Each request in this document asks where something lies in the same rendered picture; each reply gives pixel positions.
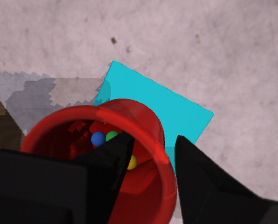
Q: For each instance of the orange flat bar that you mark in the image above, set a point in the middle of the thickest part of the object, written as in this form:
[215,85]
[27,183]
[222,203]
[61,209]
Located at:
[11,137]

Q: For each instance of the yellow marble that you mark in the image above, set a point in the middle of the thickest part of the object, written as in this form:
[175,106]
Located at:
[133,163]

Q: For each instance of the green marble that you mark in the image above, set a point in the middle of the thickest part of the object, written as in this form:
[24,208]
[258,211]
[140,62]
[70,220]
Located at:
[111,134]

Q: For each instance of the translucent red cup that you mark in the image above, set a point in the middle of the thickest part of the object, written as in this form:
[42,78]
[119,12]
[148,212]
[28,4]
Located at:
[148,192]

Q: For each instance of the blue marble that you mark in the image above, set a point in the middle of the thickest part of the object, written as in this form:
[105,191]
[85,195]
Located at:
[98,138]

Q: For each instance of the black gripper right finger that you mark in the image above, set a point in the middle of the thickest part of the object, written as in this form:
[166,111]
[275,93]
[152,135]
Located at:
[209,195]

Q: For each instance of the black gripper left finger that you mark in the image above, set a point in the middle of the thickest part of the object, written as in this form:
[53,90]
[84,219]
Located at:
[88,184]

